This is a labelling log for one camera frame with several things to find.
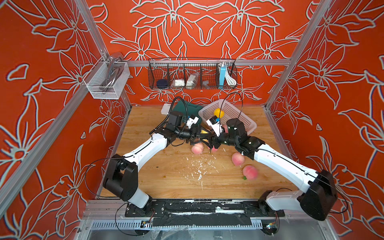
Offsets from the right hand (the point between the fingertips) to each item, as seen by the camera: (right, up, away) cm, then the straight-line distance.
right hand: (227, 134), depth 79 cm
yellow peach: (0, +13, +27) cm, 30 cm away
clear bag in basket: (-19, +32, +12) cm, 39 cm away
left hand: (-19, +1, +18) cm, 26 cm away
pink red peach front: (+13, -21, 0) cm, 24 cm away
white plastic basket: (+10, +14, +29) cm, 34 cm away
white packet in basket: (-26, +30, +8) cm, 41 cm away
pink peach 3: (+6, -14, +2) cm, 15 cm away
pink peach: (-16, -10, +10) cm, 21 cm away
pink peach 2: (-5, -11, +13) cm, 17 cm away
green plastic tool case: (-22, +16, +34) cm, 44 cm away
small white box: (-40, +17, +38) cm, 58 cm away
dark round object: (-40, +33, +22) cm, 56 cm away
